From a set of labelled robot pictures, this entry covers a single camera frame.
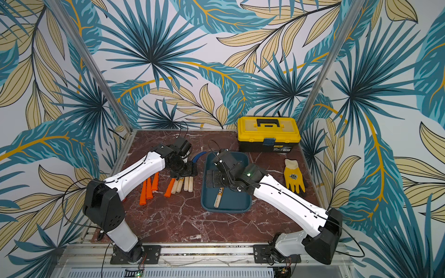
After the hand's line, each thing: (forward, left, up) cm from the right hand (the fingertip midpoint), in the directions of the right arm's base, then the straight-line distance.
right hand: (214, 177), depth 73 cm
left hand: (+6, +12, -9) cm, 17 cm away
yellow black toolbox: (+30, -30, -6) cm, 43 cm away
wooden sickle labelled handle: (+8, +19, -20) cm, 29 cm away
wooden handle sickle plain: (+7, +22, -20) cm, 31 cm away
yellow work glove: (+11, -43, -20) cm, 49 cm away
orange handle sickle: (+6, +25, -21) cm, 33 cm away
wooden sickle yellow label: (+1, -2, -20) cm, 20 cm away
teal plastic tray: (-2, -8, -21) cm, 22 cm away
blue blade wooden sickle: (+10, +14, -20) cm, 27 cm away
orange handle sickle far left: (0, +37, -20) cm, 42 cm away
